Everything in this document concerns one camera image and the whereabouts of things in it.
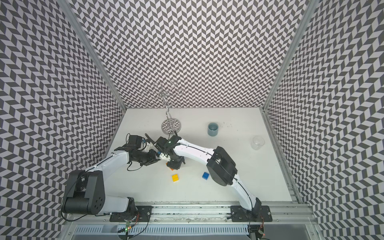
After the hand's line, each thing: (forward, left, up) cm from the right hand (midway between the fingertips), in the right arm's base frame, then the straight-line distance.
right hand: (180, 164), depth 86 cm
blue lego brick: (-5, -15, -3) cm, 16 cm away
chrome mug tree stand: (+29, +9, -1) cm, 31 cm away
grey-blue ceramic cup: (+25, -21, 0) cm, 33 cm away
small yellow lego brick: (-7, +3, -2) cm, 8 cm away
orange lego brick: (-1, +6, -4) cm, 7 cm away
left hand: (+3, +13, 0) cm, 13 cm away
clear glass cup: (+14, -49, +1) cm, 51 cm away
